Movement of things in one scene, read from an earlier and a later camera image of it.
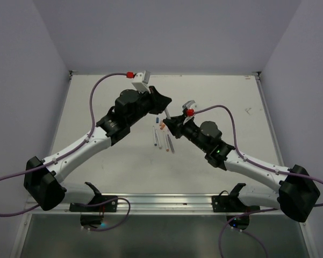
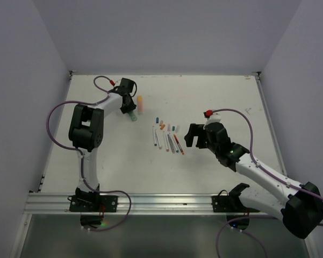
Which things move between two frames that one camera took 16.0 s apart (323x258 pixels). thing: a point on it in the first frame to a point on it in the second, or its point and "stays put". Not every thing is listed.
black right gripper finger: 173,125 to 193,131
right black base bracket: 226,202 stays put
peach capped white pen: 160,147 stays put
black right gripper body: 189,130 to 212,146
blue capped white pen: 154,136 stays put
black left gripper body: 145,102 to 130,106
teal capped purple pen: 166,113 to 175,149
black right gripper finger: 180,118 to 202,140
